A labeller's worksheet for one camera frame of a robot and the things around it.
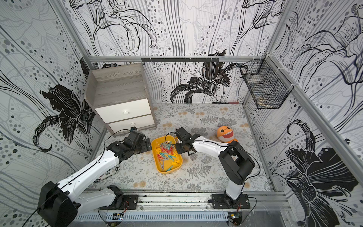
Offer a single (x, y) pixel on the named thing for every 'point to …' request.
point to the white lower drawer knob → (132, 124)
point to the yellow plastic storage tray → (166, 157)
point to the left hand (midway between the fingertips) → (145, 148)
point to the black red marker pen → (223, 102)
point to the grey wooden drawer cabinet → (120, 97)
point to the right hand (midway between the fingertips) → (181, 146)
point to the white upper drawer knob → (125, 112)
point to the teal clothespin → (171, 157)
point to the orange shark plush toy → (225, 134)
